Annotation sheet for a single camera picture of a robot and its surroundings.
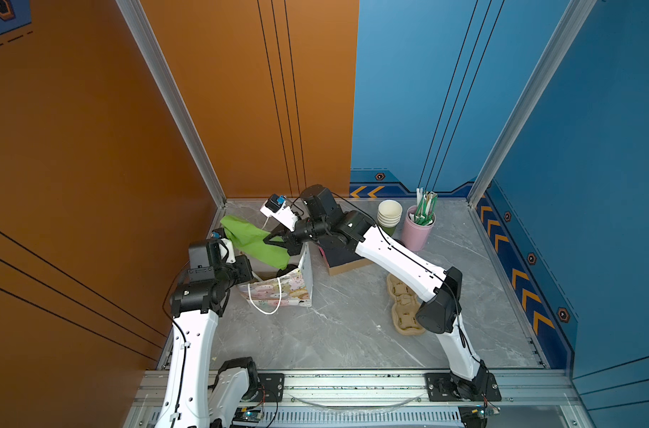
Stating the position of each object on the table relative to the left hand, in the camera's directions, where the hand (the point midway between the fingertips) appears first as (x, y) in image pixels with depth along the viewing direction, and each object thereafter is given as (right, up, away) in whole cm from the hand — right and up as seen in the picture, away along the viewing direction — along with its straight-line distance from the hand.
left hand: (248, 258), depth 75 cm
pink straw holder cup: (+55, +5, +23) cm, 60 cm away
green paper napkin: (+3, +6, -9) cm, 11 cm away
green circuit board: (+1, -41, -4) cm, 42 cm away
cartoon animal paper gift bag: (+12, -8, 0) cm, 15 cm away
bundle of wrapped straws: (+56, +15, +16) cm, 61 cm away
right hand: (+8, +6, -6) cm, 12 cm away
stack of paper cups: (+45, +13, +22) cm, 52 cm away
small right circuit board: (+62, -41, -6) cm, 74 cm away
